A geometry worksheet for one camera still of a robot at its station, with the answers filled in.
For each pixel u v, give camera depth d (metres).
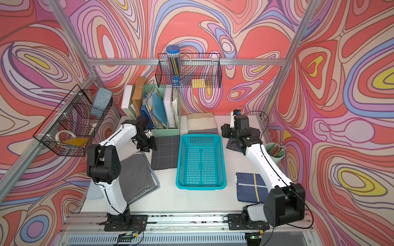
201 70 0.96
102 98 0.82
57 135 0.66
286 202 0.41
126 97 0.89
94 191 0.82
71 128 0.77
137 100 0.84
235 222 0.73
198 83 0.87
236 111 0.72
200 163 0.95
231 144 1.01
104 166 0.52
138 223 0.72
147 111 0.96
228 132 0.73
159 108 1.00
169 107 0.96
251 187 0.84
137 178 0.88
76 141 0.68
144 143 0.84
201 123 1.15
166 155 0.98
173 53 0.72
